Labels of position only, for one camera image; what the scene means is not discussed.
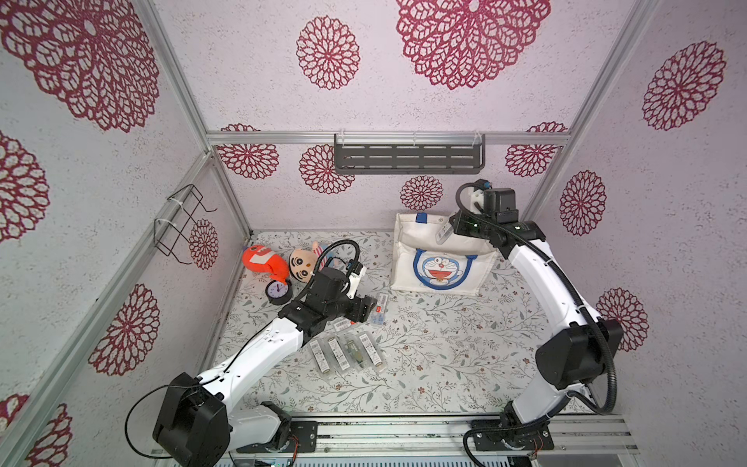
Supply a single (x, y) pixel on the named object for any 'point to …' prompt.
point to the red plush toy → (261, 258)
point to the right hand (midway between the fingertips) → (453, 213)
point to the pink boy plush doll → (302, 263)
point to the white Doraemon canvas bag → (458, 266)
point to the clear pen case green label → (356, 352)
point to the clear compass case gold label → (444, 233)
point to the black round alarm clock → (278, 293)
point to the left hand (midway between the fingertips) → (365, 298)
